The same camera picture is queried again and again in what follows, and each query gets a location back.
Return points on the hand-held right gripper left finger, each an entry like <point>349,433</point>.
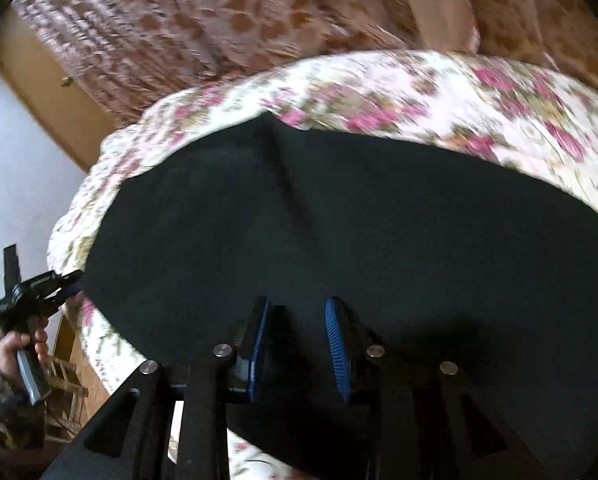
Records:
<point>256,345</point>

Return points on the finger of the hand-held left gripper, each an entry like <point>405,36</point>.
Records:
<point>70,284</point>

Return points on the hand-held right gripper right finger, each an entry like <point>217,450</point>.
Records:
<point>336,350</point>

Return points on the black pants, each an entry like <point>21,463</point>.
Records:
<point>379,240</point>

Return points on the person's left forearm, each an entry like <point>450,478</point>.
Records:
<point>4,410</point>

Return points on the person's left hand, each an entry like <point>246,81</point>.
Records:
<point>8,355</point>

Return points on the wooden rack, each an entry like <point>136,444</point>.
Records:
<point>64,385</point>

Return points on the metal cabinet knob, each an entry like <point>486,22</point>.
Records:
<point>69,81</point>

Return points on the floral bedspread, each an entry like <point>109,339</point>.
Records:
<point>404,90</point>

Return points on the brown floral curtain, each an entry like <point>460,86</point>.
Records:
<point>179,25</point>

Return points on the plain brown curtain band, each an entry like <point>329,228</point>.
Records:
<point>429,0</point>

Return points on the wooden bed frame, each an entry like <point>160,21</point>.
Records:
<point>89,385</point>

